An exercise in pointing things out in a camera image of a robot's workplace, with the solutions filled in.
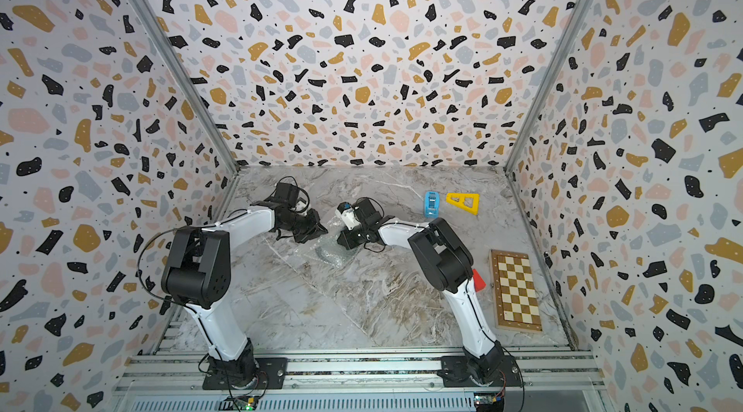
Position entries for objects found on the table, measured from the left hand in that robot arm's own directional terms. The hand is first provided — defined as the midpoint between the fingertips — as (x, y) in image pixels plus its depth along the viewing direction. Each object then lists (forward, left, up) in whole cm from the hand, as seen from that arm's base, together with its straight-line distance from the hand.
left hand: (332, 228), depth 94 cm
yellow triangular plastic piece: (+16, -46, -6) cm, 49 cm away
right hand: (-1, -2, -6) cm, 6 cm away
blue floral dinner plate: (-6, +1, -2) cm, 7 cm away
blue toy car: (+13, -34, -4) cm, 37 cm away
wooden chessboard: (-21, -56, -5) cm, 60 cm away
